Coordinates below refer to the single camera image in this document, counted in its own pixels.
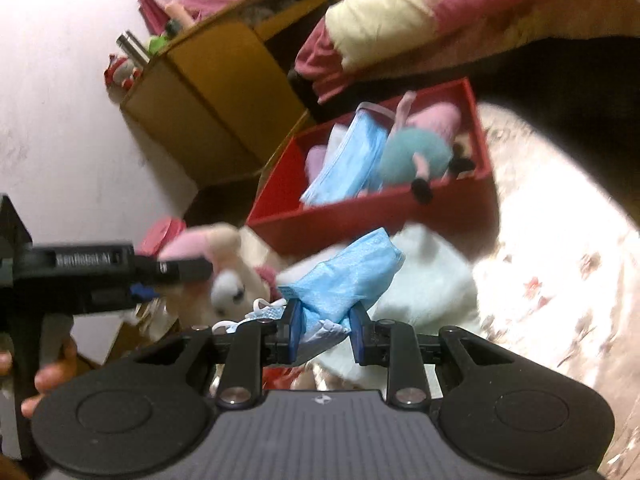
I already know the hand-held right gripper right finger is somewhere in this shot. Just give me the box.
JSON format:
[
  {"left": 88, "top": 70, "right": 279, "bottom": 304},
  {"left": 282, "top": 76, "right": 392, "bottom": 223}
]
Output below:
[{"left": 349, "top": 306, "right": 526, "bottom": 409}]

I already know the grey cloth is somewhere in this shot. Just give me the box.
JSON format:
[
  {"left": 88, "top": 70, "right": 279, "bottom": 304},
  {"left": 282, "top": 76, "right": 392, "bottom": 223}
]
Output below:
[{"left": 240, "top": 0, "right": 301, "bottom": 21}]

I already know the wooden cabinet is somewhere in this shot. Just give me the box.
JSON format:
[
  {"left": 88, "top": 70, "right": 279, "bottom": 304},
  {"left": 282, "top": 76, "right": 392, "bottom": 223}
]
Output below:
[{"left": 120, "top": 0, "right": 353, "bottom": 186}]

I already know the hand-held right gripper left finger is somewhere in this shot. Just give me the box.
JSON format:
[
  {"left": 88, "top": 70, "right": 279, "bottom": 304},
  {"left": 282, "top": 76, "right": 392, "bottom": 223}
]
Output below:
[{"left": 127, "top": 299, "right": 305, "bottom": 409}]

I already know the pig plush toy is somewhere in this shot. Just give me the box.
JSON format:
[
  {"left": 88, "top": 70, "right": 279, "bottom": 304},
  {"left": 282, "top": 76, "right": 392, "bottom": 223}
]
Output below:
[{"left": 377, "top": 91, "right": 477, "bottom": 206}]

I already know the rabbit plush toy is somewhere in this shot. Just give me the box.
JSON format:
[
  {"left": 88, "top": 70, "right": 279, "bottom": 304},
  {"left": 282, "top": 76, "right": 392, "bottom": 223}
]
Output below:
[{"left": 159, "top": 222, "right": 283, "bottom": 333}]

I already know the light green towel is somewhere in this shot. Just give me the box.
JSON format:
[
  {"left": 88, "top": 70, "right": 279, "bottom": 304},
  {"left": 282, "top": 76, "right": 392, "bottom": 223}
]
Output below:
[{"left": 300, "top": 225, "right": 481, "bottom": 391}]

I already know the snowman plush doll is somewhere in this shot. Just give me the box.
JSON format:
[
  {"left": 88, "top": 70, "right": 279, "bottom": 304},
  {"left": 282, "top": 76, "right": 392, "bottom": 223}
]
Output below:
[{"left": 103, "top": 54, "right": 146, "bottom": 93}]

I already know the pink lidded jar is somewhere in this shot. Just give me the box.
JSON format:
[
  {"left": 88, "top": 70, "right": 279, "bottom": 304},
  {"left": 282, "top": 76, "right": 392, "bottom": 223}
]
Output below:
[{"left": 136, "top": 216, "right": 187, "bottom": 257}]

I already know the steel thermos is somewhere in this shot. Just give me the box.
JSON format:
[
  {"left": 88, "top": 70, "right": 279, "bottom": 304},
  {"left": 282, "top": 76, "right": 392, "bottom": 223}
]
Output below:
[{"left": 116, "top": 31, "right": 151, "bottom": 68}]

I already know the pale pink bottle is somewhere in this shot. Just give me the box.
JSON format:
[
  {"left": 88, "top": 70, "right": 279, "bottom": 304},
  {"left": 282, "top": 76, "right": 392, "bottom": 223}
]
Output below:
[{"left": 167, "top": 0, "right": 193, "bottom": 31}]

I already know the red box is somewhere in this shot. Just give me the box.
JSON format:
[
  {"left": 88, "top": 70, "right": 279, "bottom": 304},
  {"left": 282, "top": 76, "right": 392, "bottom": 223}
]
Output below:
[{"left": 246, "top": 77, "right": 501, "bottom": 256}]

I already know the person's left hand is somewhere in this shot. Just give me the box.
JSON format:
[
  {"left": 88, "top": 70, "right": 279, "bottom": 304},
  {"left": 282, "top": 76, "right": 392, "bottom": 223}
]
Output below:
[{"left": 22, "top": 339, "right": 80, "bottom": 418}]

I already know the blue face mask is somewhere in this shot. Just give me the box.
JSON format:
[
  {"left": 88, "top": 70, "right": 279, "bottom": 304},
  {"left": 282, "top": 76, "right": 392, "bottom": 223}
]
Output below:
[
  {"left": 300, "top": 102, "right": 396, "bottom": 207},
  {"left": 212, "top": 227, "right": 406, "bottom": 361}
]

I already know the lilac soft cloth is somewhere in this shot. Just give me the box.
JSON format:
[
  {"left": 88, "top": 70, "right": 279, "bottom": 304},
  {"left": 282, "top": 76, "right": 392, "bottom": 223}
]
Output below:
[{"left": 305, "top": 145, "right": 331, "bottom": 183}]

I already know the silver floral mat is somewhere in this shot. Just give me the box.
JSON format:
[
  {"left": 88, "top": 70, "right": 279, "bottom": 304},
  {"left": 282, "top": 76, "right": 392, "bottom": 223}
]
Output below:
[{"left": 240, "top": 102, "right": 640, "bottom": 480}]

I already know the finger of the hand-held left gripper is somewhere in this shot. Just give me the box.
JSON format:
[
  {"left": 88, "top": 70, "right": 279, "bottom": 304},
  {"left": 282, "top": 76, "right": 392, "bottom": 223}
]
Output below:
[
  {"left": 132, "top": 255, "right": 213, "bottom": 287},
  {"left": 126, "top": 282, "right": 162, "bottom": 306}
]

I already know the pink floral bed sheet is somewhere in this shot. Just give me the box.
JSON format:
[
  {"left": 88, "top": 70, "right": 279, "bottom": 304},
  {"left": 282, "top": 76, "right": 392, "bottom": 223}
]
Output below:
[{"left": 315, "top": 0, "right": 640, "bottom": 106}]

